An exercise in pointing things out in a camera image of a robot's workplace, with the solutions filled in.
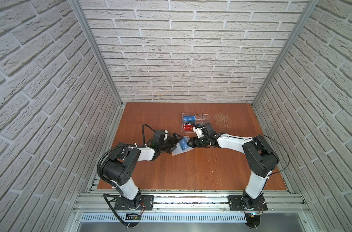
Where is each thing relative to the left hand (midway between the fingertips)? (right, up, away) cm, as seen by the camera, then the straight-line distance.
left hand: (183, 139), depth 90 cm
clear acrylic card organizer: (+13, +13, +13) cm, 23 cm away
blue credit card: (+5, +13, +10) cm, 17 cm away
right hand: (+7, -3, +4) cm, 8 cm away
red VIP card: (+4, +7, +10) cm, 13 cm away
